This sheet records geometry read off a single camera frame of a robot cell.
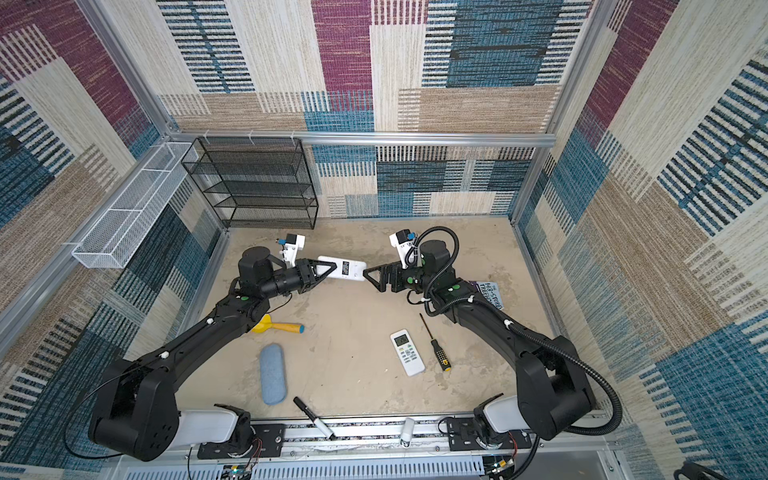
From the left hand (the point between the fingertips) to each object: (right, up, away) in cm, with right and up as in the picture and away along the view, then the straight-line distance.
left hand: (335, 264), depth 77 cm
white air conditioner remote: (+19, -26, +9) cm, 33 cm away
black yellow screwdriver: (+28, -26, +7) cm, 39 cm away
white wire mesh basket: (-51, +5, -7) cm, 52 cm away
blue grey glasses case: (-18, -30, +5) cm, 35 cm away
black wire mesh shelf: (-35, +28, +34) cm, 57 cm away
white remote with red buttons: (+2, -1, +2) cm, 3 cm away
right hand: (+10, -3, +3) cm, 11 cm away
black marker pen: (-3, -40, -2) cm, 40 cm away
